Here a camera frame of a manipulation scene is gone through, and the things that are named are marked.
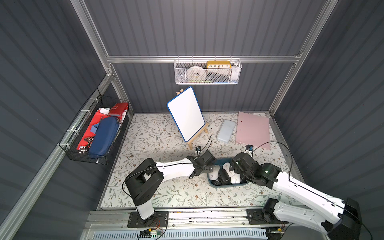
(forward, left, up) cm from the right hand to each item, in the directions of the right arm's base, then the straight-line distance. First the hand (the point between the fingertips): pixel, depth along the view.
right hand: (240, 163), depth 79 cm
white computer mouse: (-4, +1, -11) cm, 11 cm away
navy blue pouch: (+8, +66, +19) cm, 69 cm away
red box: (+21, +65, +19) cm, 71 cm away
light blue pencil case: (+32, +2, -13) cm, 34 cm away
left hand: (+1, +18, -10) cm, 20 cm away
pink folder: (+34, -19, -13) cm, 41 cm away
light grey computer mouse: (-3, +13, -9) cm, 16 cm away
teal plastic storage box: (+7, +9, -13) cm, 17 cm away
